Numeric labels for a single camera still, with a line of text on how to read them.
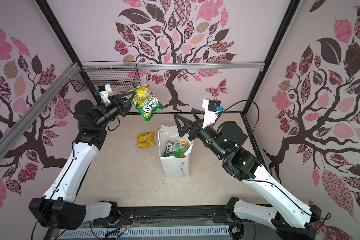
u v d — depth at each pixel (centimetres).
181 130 46
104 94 59
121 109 57
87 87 100
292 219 37
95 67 90
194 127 44
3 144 52
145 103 60
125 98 60
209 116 44
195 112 54
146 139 101
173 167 74
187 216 76
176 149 88
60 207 37
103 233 70
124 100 59
